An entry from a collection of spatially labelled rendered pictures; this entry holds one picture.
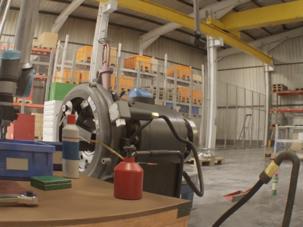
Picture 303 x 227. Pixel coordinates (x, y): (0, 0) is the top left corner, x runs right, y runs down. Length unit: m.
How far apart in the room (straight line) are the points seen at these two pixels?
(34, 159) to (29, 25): 0.74
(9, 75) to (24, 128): 6.50
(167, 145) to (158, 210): 1.70
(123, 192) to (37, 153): 0.30
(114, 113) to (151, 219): 1.26
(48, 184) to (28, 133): 6.78
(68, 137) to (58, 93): 8.46
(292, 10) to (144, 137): 11.87
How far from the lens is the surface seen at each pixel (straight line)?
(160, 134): 2.35
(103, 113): 1.97
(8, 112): 1.03
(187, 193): 2.54
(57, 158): 1.23
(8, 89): 1.05
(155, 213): 0.74
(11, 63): 1.07
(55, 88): 9.50
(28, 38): 1.47
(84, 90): 2.17
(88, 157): 2.31
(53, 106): 6.05
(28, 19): 1.46
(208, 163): 6.56
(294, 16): 13.35
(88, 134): 2.05
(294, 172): 1.11
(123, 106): 1.92
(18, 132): 7.46
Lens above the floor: 0.65
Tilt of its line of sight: 3 degrees up
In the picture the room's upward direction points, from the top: 3 degrees clockwise
